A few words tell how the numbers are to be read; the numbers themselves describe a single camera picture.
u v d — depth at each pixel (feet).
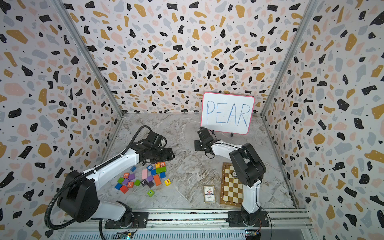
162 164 3.03
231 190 2.68
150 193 2.67
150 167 2.98
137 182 2.82
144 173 2.88
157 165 3.00
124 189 2.68
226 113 3.39
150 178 2.88
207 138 2.56
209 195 2.65
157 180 2.82
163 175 2.92
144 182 2.80
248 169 1.67
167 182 2.80
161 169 3.00
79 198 1.33
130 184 2.75
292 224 2.41
